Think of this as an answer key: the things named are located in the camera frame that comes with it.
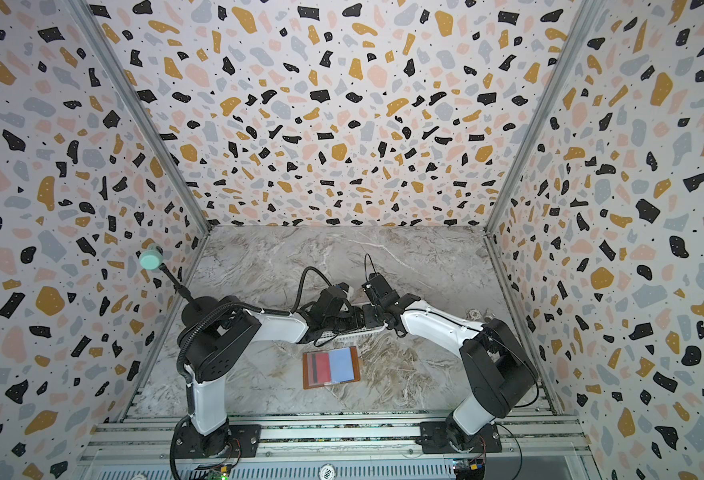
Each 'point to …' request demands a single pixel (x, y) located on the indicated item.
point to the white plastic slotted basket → (330, 337)
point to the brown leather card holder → (354, 363)
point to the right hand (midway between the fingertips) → (371, 307)
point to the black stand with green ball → (151, 259)
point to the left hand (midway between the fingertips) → (376, 316)
